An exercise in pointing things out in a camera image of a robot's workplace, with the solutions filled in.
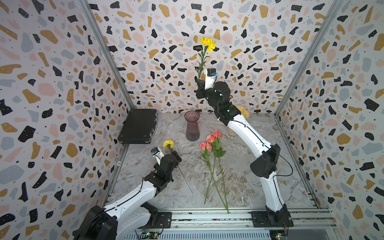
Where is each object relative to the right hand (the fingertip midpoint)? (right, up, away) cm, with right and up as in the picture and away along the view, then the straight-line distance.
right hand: (197, 80), depth 74 cm
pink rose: (+4, -36, +24) cm, 43 cm away
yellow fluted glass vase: (+29, -13, +22) cm, 39 cm away
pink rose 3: (+14, -39, +24) cm, 48 cm away
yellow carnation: (-19, -35, +27) cm, 48 cm away
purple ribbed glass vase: (-4, -26, +34) cm, 43 cm away
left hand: (-14, -39, +12) cm, 43 cm away
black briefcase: (-45, -23, +39) cm, 64 cm away
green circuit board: (-21, -74, -3) cm, 77 cm away
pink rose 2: (+9, -31, +27) cm, 42 cm away
